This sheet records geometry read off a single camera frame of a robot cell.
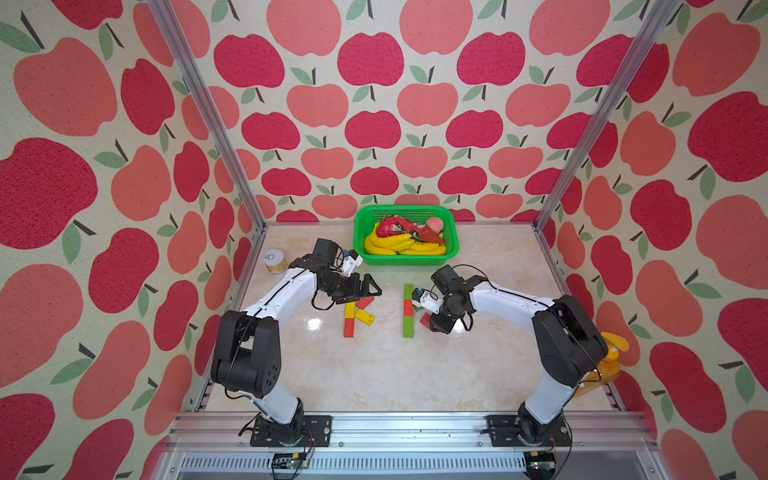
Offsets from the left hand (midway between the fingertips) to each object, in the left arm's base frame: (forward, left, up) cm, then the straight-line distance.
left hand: (371, 298), depth 85 cm
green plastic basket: (+42, +4, -7) cm, 43 cm away
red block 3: (+2, -12, -10) cm, 15 cm away
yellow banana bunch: (+25, -9, -4) cm, 27 cm away
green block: (-3, -12, -12) cm, 17 cm away
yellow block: (+3, +7, -12) cm, 14 cm away
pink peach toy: (+35, -23, -4) cm, 42 cm away
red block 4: (-3, -16, -8) cm, 18 cm away
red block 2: (+6, +4, -13) cm, 15 cm away
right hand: (-3, -21, -12) cm, 24 cm away
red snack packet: (+33, -8, -3) cm, 34 cm away
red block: (-3, +7, -13) cm, 15 cm away
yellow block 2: (0, +2, -12) cm, 12 cm away
